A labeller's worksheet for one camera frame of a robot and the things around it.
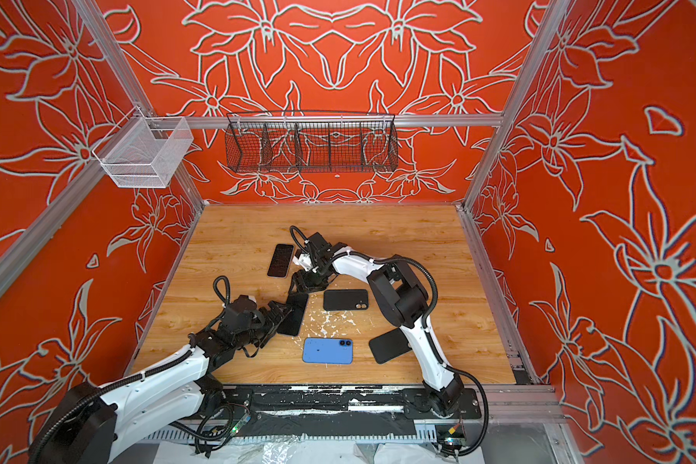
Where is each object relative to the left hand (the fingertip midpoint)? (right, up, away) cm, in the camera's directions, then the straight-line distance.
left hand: (287, 315), depth 84 cm
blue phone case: (+12, -10, -2) cm, 16 cm away
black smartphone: (-6, +14, +17) cm, 23 cm away
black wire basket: (+5, +57, +16) cm, 59 cm away
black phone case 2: (+30, -9, 0) cm, 32 cm away
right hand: (0, +6, +7) cm, 9 cm away
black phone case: (+17, +2, +9) cm, 20 cm away
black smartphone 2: (+2, +2, +8) cm, 8 cm away
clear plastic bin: (-48, +51, +8) cm, 71 cm away
